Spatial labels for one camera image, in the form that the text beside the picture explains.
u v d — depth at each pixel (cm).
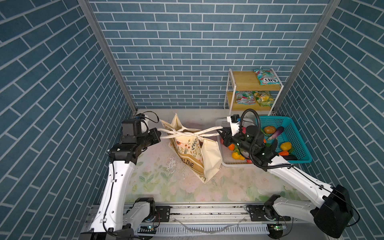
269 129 105
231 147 69
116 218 38
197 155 75
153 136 62
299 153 91
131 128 51
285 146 95
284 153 94
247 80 92
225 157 91
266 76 90
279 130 105
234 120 62
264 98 103
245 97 104
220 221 73
